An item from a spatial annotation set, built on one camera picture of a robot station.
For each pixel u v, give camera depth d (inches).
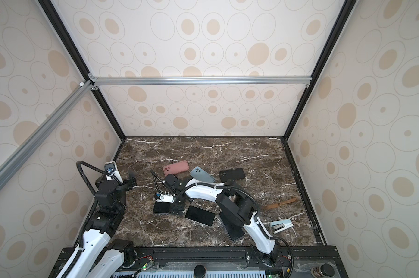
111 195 21.4
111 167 24.3
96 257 19.2
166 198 31.1
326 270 24.8
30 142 23.8
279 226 32.0
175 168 40.9
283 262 28.7
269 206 35.3
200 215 33.9
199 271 25.1
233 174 40.2
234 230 31.8
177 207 31.2
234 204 20.5
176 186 27.1
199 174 40.2
